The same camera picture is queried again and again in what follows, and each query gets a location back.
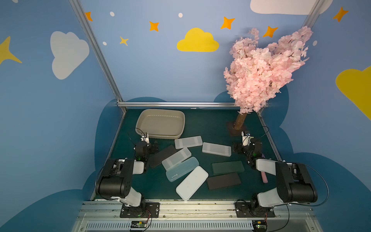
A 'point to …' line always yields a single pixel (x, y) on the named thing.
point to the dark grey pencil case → (157, 158)
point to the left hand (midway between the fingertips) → (148, 140)
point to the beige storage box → (161, 123)
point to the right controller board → (260, 225)
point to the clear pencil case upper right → (217, 149)
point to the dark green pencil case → (226, 167)
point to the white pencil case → (191, 184)
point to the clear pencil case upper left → (188, 142)
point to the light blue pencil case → (186, 166)
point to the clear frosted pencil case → (176, 159)
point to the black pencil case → (223, 181)
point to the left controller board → (138, 224)
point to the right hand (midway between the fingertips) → (242, 140)
